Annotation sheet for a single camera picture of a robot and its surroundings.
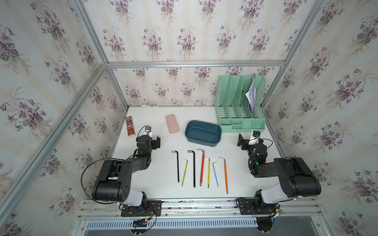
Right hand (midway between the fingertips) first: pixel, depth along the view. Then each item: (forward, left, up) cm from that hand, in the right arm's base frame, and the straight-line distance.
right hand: (249, 135), depth 90 cm
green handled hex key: (-20, +40, -10) cm, 46 cm away
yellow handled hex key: (-19, +26, -11) cm, 34 cm away
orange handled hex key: (-21, +16, -10) cm, 28 cm away
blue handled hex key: (-24, +21, -11) cm, 34 cm away
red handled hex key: (-16, +29, -10) cm, 35 cm away
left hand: (-1, +63, -2) cm, 63 cm away
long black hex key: (-17, +34, -10) cm, 40 cm away
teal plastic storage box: (+7, +28, -9) cm, 31 cm away
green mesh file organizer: (+36, +2, -11) cm, 38 cm away
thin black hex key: (-8, +47, -9) cm, 48 cm away
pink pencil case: (+15, +51, -9) cm, 54 cm away
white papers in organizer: (+20, -1, +15) cm, 25 cm away
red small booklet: (+11, +81, -8) cm, 82 cm away
